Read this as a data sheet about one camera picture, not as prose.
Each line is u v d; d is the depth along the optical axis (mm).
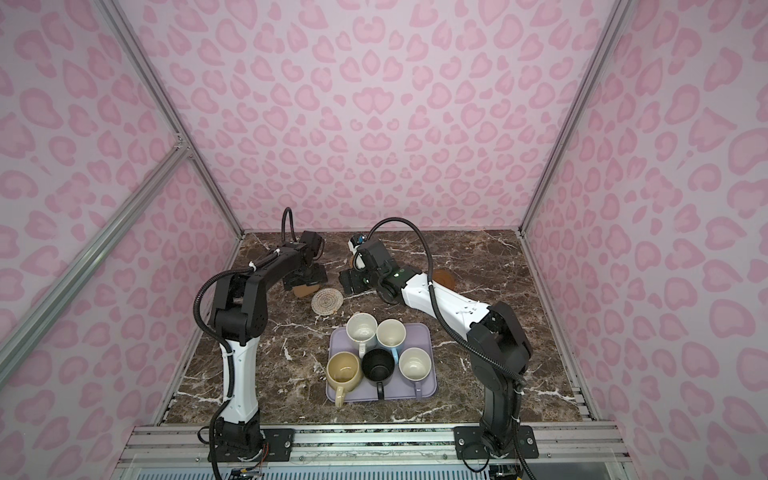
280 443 736
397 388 817
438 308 511
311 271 870
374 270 664
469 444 735
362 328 924
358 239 747
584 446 734
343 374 839
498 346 467
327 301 1003
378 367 839
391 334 875
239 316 585
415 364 844
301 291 1005
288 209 904
